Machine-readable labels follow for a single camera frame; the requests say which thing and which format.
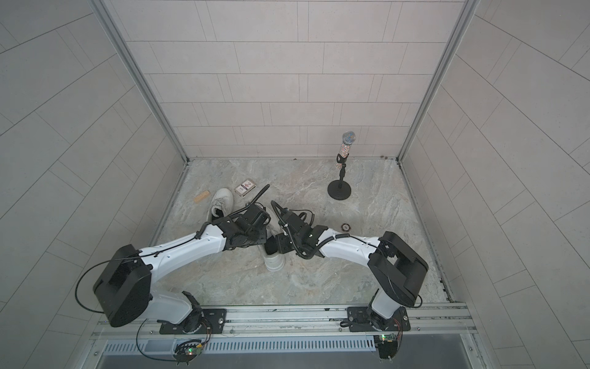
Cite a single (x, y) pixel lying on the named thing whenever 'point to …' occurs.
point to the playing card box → (245, 187)
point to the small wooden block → (203, 195)
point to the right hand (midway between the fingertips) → (279, 243)
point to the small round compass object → (346, 227)
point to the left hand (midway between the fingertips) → (268, 234)
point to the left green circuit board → (187, 350)
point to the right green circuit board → (386, 345)
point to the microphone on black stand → (340, 190)
